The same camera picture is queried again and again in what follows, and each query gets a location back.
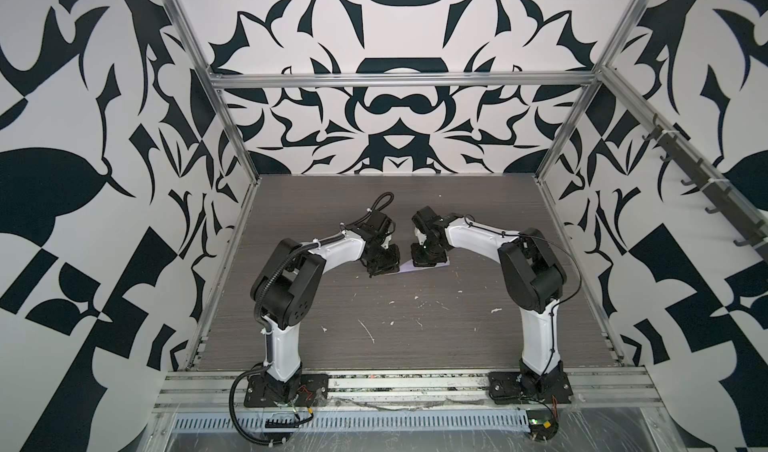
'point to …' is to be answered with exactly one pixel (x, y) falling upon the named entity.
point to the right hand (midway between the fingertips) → (420, 262)
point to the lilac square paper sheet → (409, 266)
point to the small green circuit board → (542, 424)
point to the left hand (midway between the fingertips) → (403, 263)
